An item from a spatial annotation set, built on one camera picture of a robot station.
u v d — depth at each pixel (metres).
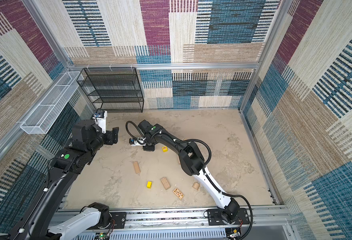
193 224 0.73
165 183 0.83
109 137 0.61
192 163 0.63
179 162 0.64
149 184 0.83
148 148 0.88
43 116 0.72
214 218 0.73
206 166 0.60
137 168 0.91
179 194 0.80
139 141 0.85
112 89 1.11
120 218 0.74
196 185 0.84
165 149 0.97
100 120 0.58
